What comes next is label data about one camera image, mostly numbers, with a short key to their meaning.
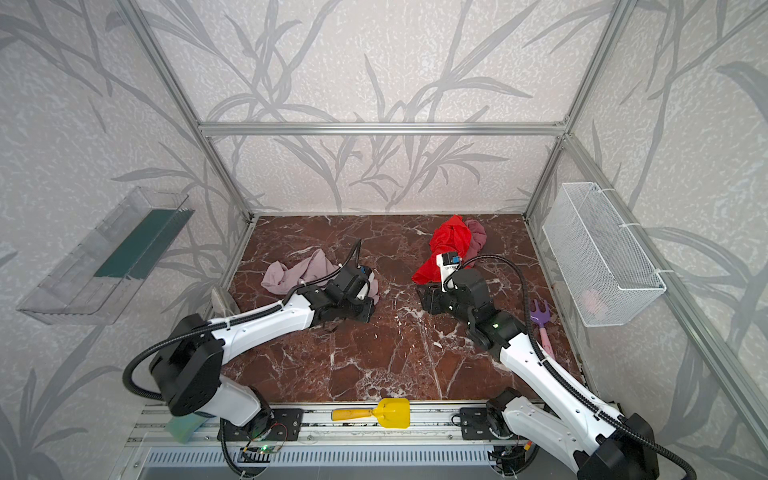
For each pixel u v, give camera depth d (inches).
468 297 21.9
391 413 29.4
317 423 29.7
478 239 41.1
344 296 25.9
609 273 23.9
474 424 29.0
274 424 28.4
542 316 35.9
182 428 28.0
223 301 37.6
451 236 39.0
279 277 37.9
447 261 26.3
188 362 17.0
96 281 25.7
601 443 15.2
